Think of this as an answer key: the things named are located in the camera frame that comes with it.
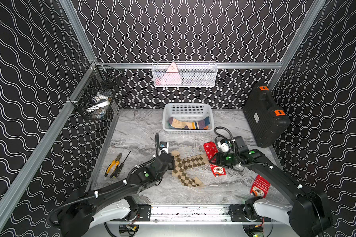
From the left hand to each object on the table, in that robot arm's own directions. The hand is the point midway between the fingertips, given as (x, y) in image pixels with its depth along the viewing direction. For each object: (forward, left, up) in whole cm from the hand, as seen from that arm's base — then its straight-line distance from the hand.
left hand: (171, 153), depth 80 cm
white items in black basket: (+15, +38, +19) cm, 45 cm away
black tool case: (+24, -55, +5) cm, 60 cm away
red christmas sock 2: (-10, -51, -14) cm, 53 cm away
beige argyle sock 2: (+1, -8, -14) cm, 16 cm away
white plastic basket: (+38, -9, -13) cm, 41 cm away
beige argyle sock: (-7, -5, -7) cm, 11 cm away
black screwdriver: (-4, +31, -15) cm, 35 cm away
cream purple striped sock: (+30, -1, -10) cm, 31 cm away
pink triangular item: (+41, +3, +21) cm, 46 cm away
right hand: (-1, -22, -3) cm, 23 cm away
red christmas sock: (+12, -24, -14) cm, 30 cm away
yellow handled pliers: (0, +35, -14) cm, 37 cm away
